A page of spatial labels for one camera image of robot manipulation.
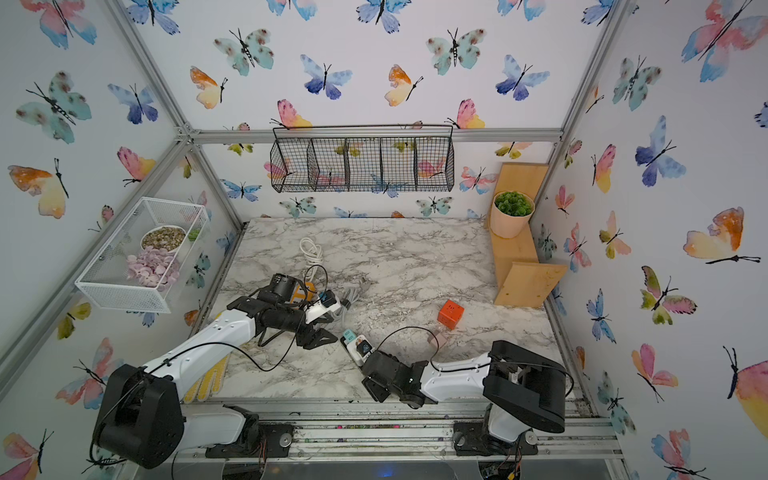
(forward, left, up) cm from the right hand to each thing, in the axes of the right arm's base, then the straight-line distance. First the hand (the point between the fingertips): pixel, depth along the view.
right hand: (374, 372), depth 84 cm
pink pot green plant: (+48, -41, +18) cm, 66 cm away
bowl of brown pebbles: (+17, +48, +34) cm, 61 cm away
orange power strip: (+10, +17, +24) cm, 31 cm away
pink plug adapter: (+10, -18, -1) cm, 21 cm away
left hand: (+9, +11, +10) cm, 17 cm away
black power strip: (+7, +9, +3) cm, 12 cm away
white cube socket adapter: (+1, +3, +13) cm, 14 cm away
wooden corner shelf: (+24, -41, +13) cm, 49 cm away
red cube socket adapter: (+17, -21, +4) cm, 28 cm away
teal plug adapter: (+7, +7, +7) cm, 12 cm away
